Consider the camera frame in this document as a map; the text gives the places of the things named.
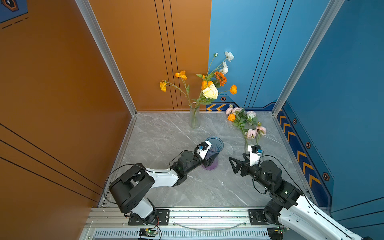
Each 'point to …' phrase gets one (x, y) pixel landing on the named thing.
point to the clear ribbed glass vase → (194, 117)
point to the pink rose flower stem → (254, 132)
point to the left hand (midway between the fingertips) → (214, 147)
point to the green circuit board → (147, 232)
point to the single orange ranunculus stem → (232, 117)
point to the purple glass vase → (217, 146)
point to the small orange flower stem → (233, 90)
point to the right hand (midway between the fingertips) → (234, 157)
